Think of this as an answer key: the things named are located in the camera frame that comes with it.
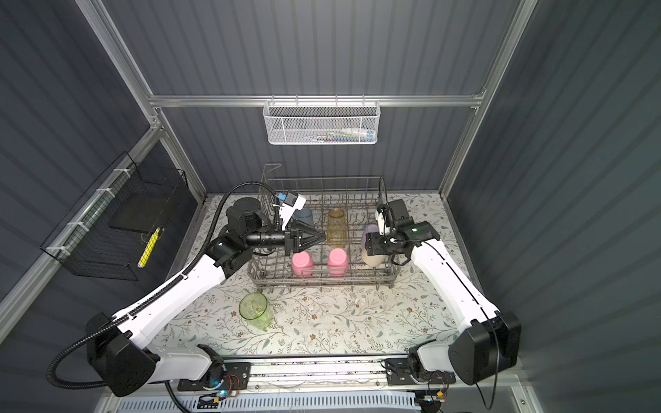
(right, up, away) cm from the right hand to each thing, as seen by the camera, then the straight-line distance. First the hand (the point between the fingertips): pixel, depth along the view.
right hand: (381, 244), depth 80 cm
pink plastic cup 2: (-14, -7, +4) cm, 16 cm away
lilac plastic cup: (-2, +4, +11) cm, 12 cm away
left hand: (-16, +2, -18) cm, 25 cm away
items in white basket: (-11, +38, +12) cm, 41 cm away
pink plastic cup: (-25, -7, +3) cm, 26 cm away
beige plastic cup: (-2, -5, 0) cm, 6 cm away
